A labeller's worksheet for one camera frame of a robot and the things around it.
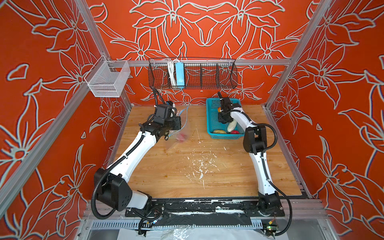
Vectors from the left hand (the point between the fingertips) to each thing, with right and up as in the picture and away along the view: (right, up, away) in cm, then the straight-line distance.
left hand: (178, 119), depth 80 cm
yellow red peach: (+24, +6, +7) cm, 26 cm away
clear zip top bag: (-6, -16, +20) cm, 26 cm away
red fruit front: (+36, -9, +17) cm, 41 cm away
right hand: (+30, +1, +29) cm, 41 cm away
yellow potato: (+26, -8, +17) cm, 32 cm away
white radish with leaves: (+35, -4, +20) cm, 41 cm away
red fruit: (+1, -11, +10) cm, 15 cm away
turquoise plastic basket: (+23, -3, +28) cm, 36 cm away
